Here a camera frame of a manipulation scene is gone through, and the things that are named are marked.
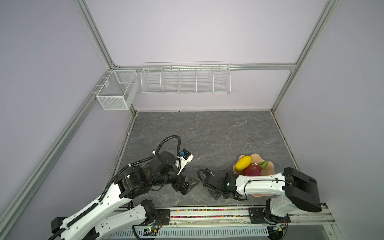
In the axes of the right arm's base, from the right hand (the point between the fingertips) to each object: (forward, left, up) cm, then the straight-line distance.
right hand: (213, 189), depth 82 cm
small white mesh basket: (+57, +64, +24) cm, 89 cm away
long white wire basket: (+61, +16, +32) cm, 71 cm away
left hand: (-3, +12, +24) cm, 27 cm away
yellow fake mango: (+12, -17, +8) cm, 22 cm away
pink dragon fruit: (+8, -22, +8) cm, 25 cm away
